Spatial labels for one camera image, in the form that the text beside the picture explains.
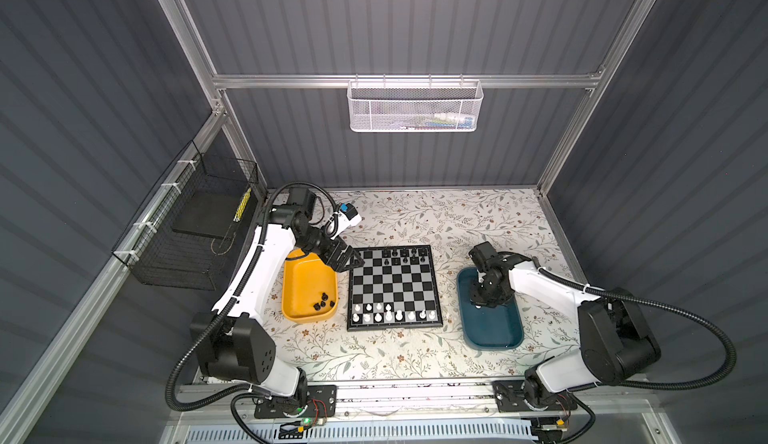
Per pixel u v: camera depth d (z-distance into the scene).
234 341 0.41
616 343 0.44
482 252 0.74
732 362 0.39
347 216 0.69
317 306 0.89
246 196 0.81
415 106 1.09
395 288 0.92
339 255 0.68
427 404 0.74
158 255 0.67
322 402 0.72
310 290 0.93
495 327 0.87
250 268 0.47
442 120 0.91
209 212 0.74
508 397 0.73
